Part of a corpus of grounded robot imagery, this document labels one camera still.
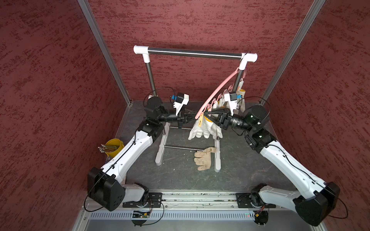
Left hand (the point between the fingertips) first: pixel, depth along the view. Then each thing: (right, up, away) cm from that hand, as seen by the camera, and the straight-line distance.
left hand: (199, 117), depth 60 cm
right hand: (+2, 0, -1) cm, 2 cm away
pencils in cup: (-50, -17, +15) cm, 55 cm away
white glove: (-1, -7, +10) cm, 12 cm away
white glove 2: (+4, -5, +1) cm, 7 cm away
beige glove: (+4, -26, +26) cm, 37 cm away
